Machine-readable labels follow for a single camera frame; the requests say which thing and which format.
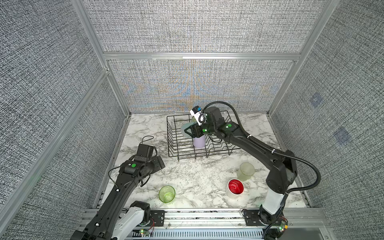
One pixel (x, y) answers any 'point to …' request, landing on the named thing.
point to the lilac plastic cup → (199, 142)
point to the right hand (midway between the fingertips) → (189, 126)
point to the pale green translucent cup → (246, 170)
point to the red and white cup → (235, 188)
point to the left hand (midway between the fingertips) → (157, 165)
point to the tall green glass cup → (194, 119)
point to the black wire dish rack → (181, 144)
